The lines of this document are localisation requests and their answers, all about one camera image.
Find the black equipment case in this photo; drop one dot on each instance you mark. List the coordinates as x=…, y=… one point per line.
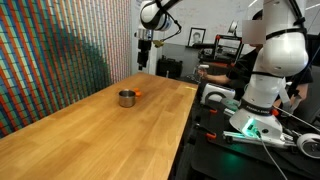
x=169, y=68

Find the framed portrait picture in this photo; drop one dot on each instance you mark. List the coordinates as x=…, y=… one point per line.
x=196, y=37

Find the black red frame machine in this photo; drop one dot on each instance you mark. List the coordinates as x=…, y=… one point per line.
x=228, y=50

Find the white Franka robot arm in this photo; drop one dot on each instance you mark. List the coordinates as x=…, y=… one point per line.
x=283, y=53

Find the yellow tape strip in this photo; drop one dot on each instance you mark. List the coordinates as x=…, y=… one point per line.
x=191, y=88

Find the white handheld controller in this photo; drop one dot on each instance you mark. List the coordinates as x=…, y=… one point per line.
x=202, y=67

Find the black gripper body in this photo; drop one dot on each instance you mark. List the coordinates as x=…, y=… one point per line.
x=144, y=50

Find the white round device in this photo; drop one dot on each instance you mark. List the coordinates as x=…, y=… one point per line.
x=309, y=145

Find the orange black clamp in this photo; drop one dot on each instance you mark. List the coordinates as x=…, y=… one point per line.
x=212, y=111
x=210, y=135

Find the grey wrist camera unit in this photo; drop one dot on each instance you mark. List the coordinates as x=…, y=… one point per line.
x=144, y=34

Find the white box device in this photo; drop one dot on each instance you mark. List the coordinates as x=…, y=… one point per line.
x=216, y=92

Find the orange rubber duck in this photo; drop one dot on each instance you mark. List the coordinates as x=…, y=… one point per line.
x=137, y=93

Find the small steel pot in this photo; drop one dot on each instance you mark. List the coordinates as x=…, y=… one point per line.
x=127, y=99

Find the small yellow connector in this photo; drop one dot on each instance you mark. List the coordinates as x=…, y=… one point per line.
x=158, y=43

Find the black robot mounting cart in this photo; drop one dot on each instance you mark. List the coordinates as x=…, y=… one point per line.
x=230, y=156

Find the colourful striped wall panel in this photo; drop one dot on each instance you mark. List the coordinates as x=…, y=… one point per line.
x=50, y=56

